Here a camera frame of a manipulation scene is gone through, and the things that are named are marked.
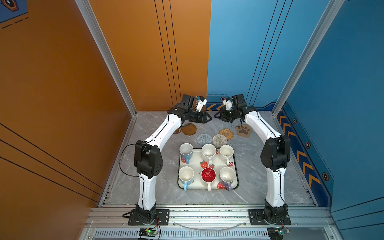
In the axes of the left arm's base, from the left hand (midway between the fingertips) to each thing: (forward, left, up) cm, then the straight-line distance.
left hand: (210, 117), depth 86 cm
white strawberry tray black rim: (-18, +7, -22) cm, 30 cm away
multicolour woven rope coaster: (-1, -8, -22) cm, 24 cm away
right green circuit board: (-52, -31, -24) cm, 66 cm away
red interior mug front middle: (-26, +1, -21) cm, 34 cm away
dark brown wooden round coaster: (+8, +21, -23) cm, 32 cm away
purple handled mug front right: (-25, -11, -23) cm, 36 cm away
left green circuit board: (-53, +31, -25) cm, 66 cm away
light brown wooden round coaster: (+8, +13, -23) cm, 28 cm away
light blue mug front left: (-26, +13, -22) cm, 36 cm away
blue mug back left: (-11, +14, -18) cm, 26 cm away
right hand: (+6, -4, -6) cm, 9 cm away
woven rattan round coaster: (+7, -15, -23) cm, 29 cm away
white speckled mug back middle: (-11, 0, -21) cm, 23 cm away
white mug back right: (-13, -11, -17) cm, 24 cm away
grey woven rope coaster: (0, +2, -22) cm, 22 cm away
